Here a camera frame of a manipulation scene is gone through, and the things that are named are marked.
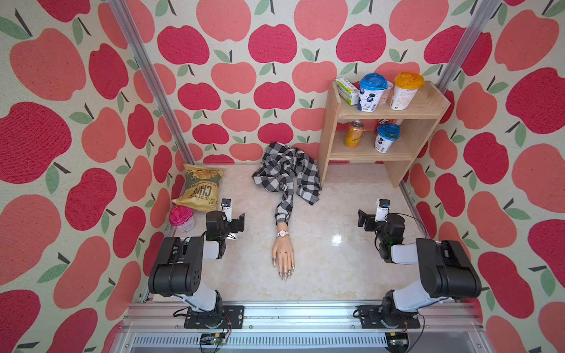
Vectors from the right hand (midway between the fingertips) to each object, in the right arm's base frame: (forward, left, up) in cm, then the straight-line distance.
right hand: (373, 214), depth 93 cm
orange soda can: (+26, +11, +23) cm, 36 cm away
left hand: (-5, +60, 0) cm, 61 cm away
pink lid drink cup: (-12, +79, +5) cm, 80 cm away
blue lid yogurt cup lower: (+25, -2, +25) cm, 35 cm away
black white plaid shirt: (+25, +43, +2) cm, 50 cm away
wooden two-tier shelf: (+30, -15, +27) cm, 43 cm away
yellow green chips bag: (+6, +78, +3) cm, 79 cm away
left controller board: (-50, +57, -7) cm, 76 cm away
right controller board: (-44, -3, -9) cm, 45 cm away
